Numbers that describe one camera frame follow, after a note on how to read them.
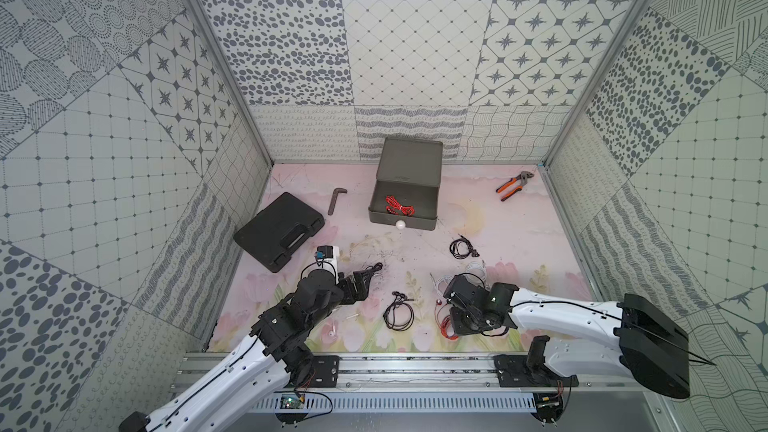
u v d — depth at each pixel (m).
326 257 0.67
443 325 0.82
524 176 1.15
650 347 0.41
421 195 0.92
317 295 0.56
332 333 0.80
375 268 0.92
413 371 0.76
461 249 0.96
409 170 0.91
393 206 0.88
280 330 0.54
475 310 0.63
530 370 0.65
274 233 0.95
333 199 1.08
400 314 0.84
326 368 0.74
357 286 0.69
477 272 0.92
